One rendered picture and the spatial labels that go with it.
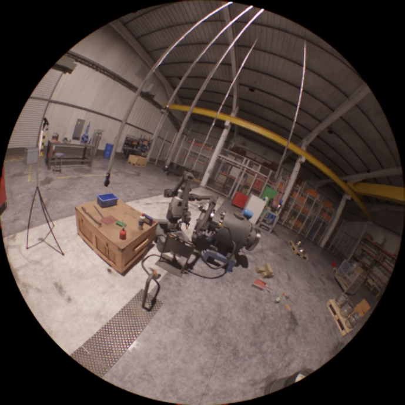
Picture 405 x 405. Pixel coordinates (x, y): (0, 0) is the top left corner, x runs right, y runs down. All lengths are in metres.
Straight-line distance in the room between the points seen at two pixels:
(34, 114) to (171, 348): 8.96
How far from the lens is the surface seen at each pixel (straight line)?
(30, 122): 8.54
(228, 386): 1.70
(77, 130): 8.69
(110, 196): 2.21
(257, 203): 5.91
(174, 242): 1.68
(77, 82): 8.96
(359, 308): 5.04
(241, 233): 2.14
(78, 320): 1.57
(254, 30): 7.62
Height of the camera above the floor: 1.45
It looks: 15 degrees down
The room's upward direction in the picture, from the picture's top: 23 degrees clockwise
